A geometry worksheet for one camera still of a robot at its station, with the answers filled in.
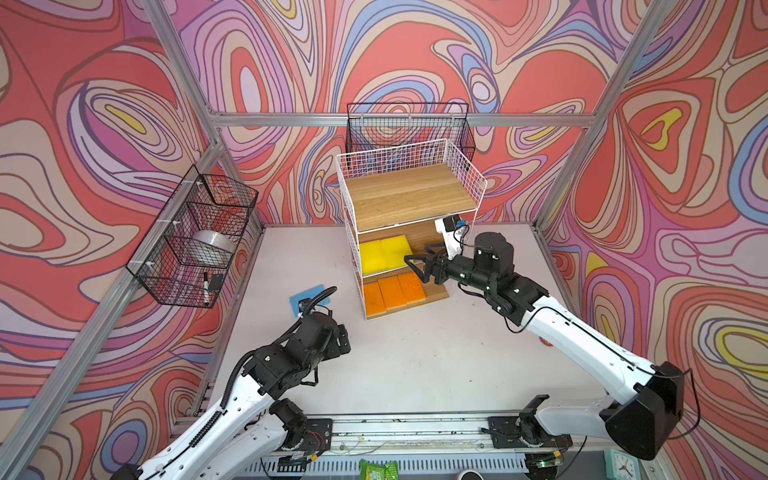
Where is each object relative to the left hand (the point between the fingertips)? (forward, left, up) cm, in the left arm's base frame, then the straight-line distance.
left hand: (338, 335), depth 76 cm
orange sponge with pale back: (+17, -8, -11) cm, 22 cm away
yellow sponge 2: (+18, -15, +13) cm, 27 cm away
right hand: (+12, -20, +16) cm, 29 cm away
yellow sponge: (+15, -9, +13) cm, 22 cm away
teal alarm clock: (-27, -67, -12) cm, 73 cm away
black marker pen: (+7, +32, +11) cm, 34 cm away
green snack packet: (-28, -13, -13) cm, 33 cm away
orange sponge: (+22, -21, -11) cm, 32 cm away
